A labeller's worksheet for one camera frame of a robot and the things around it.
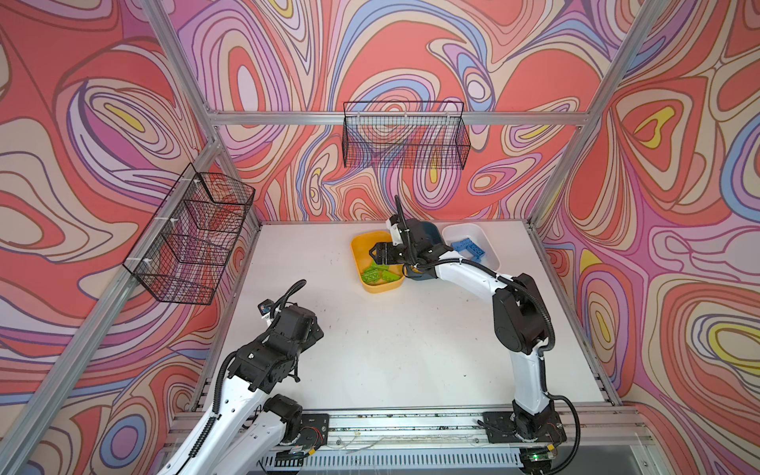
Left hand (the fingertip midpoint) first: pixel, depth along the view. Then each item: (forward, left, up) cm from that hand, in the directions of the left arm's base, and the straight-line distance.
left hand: (306, 329), depth 76 cm
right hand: (+26, -20, -1) cm, 32 cm away
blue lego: (+38, -53, -11) cm, 66 cm away
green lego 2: (+24, -22, -11) cm, 35 cm away
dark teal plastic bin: (+42, -40, -9) cm, 59 cm away
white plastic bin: (+45, -47, -11) cm, 66 cm away
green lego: (+25, -16, -12) cm, 32 cm away
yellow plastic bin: (+37, -12, -10) cm, 40 cm away
